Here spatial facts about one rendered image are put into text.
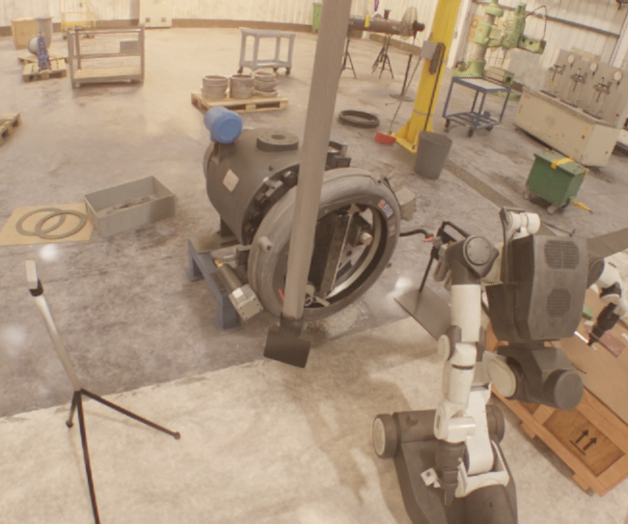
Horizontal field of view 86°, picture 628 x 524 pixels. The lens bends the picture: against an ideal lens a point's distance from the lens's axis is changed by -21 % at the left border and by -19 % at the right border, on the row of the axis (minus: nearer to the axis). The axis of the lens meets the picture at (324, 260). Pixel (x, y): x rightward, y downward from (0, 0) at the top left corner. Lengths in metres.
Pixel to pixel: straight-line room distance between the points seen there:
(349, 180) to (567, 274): 0.87
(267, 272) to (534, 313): 0.97
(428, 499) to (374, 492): 0.26
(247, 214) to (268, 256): 0.37
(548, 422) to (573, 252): 1.13
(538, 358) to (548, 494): 1.05
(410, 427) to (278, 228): 0.96
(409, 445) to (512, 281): 0.84
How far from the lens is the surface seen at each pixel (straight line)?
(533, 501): 2.09
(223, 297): 2.06
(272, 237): 1.54
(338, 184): 1.57
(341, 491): 1.78
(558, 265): 1.20
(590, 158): 7.50
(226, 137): 2.06
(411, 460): 1.72
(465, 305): 1.20
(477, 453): 1.62
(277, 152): 1.98
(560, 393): 1.19
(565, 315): 1.25
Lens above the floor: 1.62
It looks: 36 degrees down
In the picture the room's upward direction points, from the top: 10 degrees clockwise
